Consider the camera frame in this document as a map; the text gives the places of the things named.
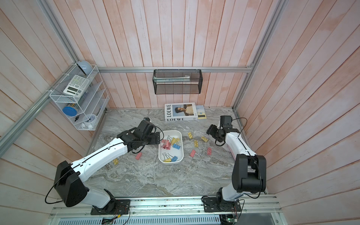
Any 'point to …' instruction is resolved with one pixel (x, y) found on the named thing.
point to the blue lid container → (69, 111)
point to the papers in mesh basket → (169, 79)
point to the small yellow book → (201, 112)
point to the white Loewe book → (180, 111)
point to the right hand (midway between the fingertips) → (210, 130)
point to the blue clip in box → (174, 159)
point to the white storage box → (171, 149)
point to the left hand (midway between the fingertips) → (153, 139)
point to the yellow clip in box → (167, 160)
